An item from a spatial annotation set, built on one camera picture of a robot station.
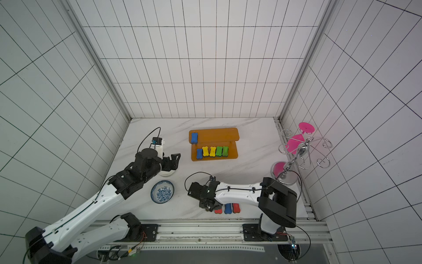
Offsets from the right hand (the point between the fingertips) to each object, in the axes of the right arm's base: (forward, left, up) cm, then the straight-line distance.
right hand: (202, 207), depth 80 cm
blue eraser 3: (+30, +5, +3) cm, 31 cm away
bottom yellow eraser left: (+31, +1, +3) cm, 31 cm away
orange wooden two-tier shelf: (+36, -3, +4) cm, 37 cm away
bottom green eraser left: (+32, -7, +3) cm, 33 cm away
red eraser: (-1, -8, +1) cm, 8 cm away
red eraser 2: (+1, -17, +1) cm, 17 cm away
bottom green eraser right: (+32, -11, +3) cm, 34 cm away
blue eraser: (+32, +7, +15) cm, 36 cm away
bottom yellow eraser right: (+30, -3, +3) cm, 30 cm away
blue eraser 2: (-1, -13, +2) cm, 13 cm away
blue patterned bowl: (+6, +22, +1) cm, 23 cm away
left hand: (+16, +16, +20) cm, 30 cm away
